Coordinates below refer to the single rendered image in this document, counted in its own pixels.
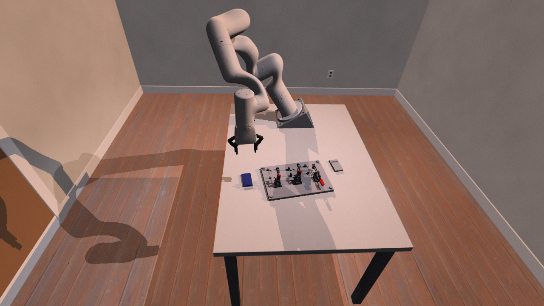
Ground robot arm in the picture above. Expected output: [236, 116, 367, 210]
[206, 9, 302, 129]

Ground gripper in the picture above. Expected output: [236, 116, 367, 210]
[228, 123, 263, 155]

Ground blue plate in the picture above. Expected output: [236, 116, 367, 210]
[241, 173, 253, 187]

